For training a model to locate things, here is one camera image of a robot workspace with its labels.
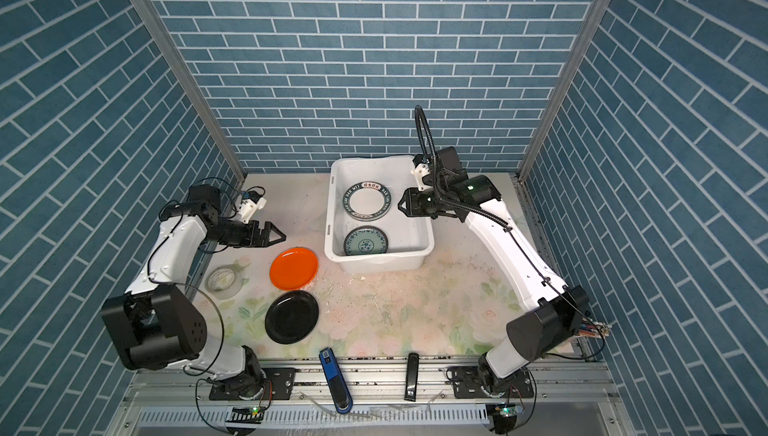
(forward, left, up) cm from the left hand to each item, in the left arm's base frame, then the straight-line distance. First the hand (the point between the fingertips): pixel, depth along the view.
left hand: (271, 235), depth 82 cm
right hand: (+2, -36, +12) cm, 38 cm away
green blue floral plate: (+9, -25, -17) cm, 31 cm away
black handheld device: (-33, -39, -13) cm, 52 cm away
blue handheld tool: (-35, -20, -15) cm, 43 cm away
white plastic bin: (+9, -40, -17) cm, 45 cm away
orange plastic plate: (-2, -3, -16) cm, 16 cm away
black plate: (-16, -4, -19) cm, 25 cm away
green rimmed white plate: (+25, -25, -15) cm, 38 cm away
